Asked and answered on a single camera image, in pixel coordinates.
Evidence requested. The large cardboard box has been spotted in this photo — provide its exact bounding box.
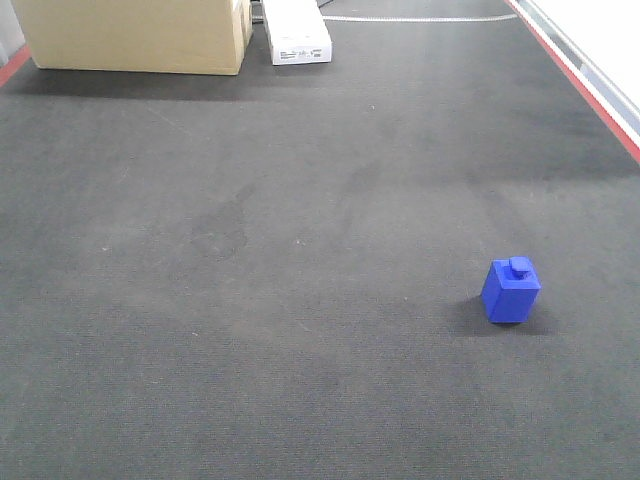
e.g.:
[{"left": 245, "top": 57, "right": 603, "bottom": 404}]
[{"left": 9, "top": 0, "right": 255, "bottom": 77}]

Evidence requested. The blue block with knob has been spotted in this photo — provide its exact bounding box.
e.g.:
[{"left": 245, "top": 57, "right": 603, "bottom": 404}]
[{"left": 480, "top": 256, "right": 543, "bottom": 325}]

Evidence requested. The long white carton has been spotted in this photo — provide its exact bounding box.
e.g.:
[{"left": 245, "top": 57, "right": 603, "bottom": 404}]
[{"left": 262, "top": 0, "right": 334, "bottom": 67}]

